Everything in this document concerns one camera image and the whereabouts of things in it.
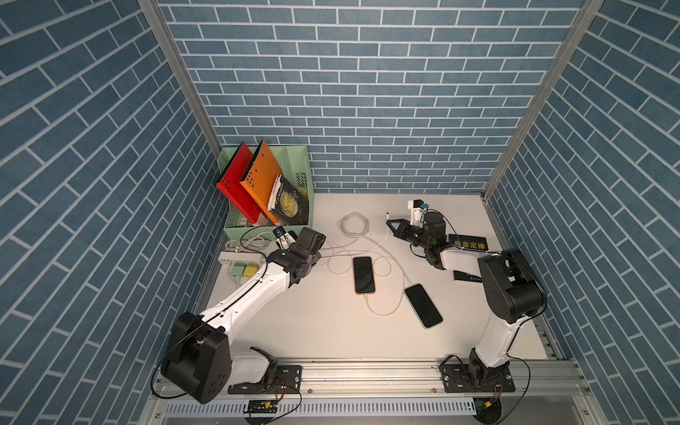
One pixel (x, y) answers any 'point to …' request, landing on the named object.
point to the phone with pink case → (364, 275)
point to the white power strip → (228, 258)
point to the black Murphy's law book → (468, 242)
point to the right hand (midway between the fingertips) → (388, 222)
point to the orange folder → (258, 177)
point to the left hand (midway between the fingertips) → (311, 253)
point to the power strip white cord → (247, 243)
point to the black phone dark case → (422, 305)
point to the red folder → (229, 182)
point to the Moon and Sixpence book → (288, 203)
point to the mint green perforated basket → (295, 164)
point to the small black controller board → (262, 406)
